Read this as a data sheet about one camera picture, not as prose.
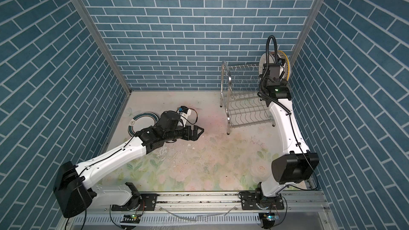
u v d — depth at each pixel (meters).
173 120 0.57
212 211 0.72
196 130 0.68
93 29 0.86
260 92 0.54
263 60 0.84
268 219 0.71
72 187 0.38
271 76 0.56
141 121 1.00
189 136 0.67
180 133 0.65
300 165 0.42
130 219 0.72
